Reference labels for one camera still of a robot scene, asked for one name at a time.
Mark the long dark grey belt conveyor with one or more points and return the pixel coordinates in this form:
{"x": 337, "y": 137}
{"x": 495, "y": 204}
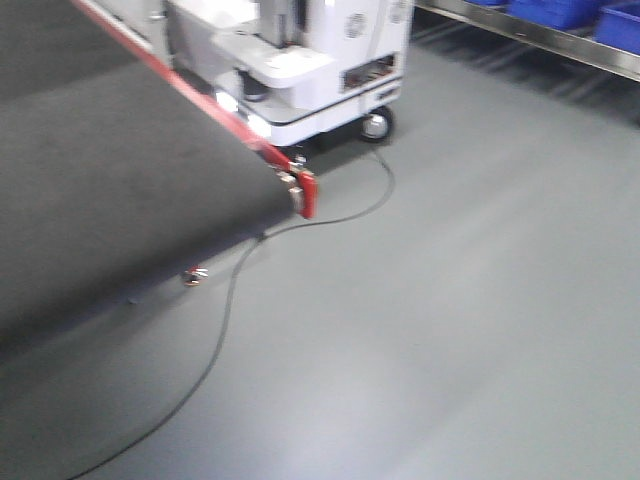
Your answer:
{"x": 100, "y": 175}

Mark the white wheeled robot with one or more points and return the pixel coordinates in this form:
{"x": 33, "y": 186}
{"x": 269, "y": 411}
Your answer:
{"x": 320, "y": 75}

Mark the steel rack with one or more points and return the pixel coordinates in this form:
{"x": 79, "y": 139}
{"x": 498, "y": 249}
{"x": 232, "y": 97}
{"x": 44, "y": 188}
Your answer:
{"x": 550, "y": 42}

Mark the row of blue bins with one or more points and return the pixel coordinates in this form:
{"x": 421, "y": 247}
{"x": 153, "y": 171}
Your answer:
{"x": 550, "y": 12}

